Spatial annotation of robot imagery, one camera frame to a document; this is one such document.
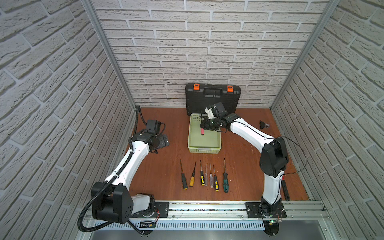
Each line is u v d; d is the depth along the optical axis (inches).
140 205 24.4
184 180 32.0
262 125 42.9
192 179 32.6
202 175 32.9
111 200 15.4
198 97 38.2
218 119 27.3
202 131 33.7
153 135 24.4
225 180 32.0
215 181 32.1
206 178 32.8
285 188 31.7
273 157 19.4
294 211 29.7
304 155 34.5
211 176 33.4
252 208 29.1
